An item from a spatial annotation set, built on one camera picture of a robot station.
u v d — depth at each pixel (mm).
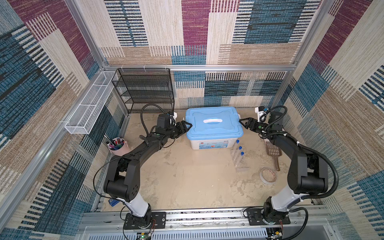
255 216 737
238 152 849
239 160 846
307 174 465
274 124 715
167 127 729
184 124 801
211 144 936
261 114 824
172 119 727
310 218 748
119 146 886
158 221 733
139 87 1079
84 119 916
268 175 886
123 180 454
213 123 893
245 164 916
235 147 893
